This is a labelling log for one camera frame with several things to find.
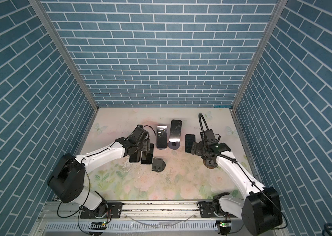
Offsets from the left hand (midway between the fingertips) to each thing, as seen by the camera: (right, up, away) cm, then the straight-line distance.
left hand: (145, 143), depth 90 cm
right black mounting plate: (+35, -31, -17) cm, 49 cm away
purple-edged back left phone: (+10, +4, +2) cm, 11 cm away
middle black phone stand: (+9, -12, -6) cm, 16 cm away
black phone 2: (+19, +8, +3) cm, 21 cm away
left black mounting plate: (-13, -31, -17) cm, 38 cm away
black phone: (+30, 0, +17) cm, 34 cm away
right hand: (+32, -2, -6) cm, 33 cm away
